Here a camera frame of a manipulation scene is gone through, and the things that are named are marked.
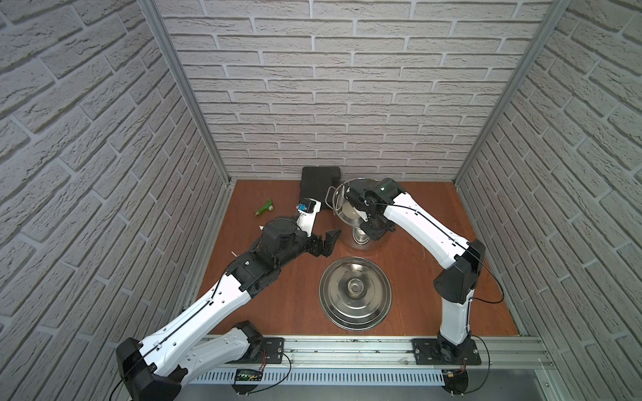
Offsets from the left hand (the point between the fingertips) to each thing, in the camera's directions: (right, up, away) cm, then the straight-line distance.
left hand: (322, 216), depth 70 cm
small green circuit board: (-22, -47, +3) cm, 52 cm away
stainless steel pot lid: (+11, -27, +14) cm, 32 cm away
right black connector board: (+38, -47, 0) cm, 60 cm away
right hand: (+20, -4, +10) cm, 23 cm away
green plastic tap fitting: (-25, +3, +38) cm, 45 cm away
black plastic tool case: (-5, +14, +45) cm, 47 cm away
